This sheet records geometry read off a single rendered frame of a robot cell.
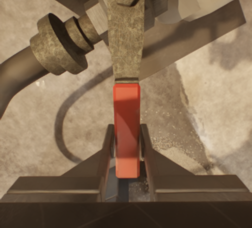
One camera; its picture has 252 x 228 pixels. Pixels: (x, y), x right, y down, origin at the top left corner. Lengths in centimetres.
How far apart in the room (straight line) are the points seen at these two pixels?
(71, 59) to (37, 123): 60
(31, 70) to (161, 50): 48
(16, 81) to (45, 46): 4
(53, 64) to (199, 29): 53
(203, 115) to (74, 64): 60
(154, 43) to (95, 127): 37
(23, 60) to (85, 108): 50
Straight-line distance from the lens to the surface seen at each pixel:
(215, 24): 66
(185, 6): 19
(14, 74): 19
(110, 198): 64
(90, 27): 17
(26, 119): 76
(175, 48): 62
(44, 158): 81
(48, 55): 17
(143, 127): 15
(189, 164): 80
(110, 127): 15
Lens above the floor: 61
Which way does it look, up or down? 73 degrees down
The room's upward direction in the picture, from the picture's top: 179 degrees counter-clockwise
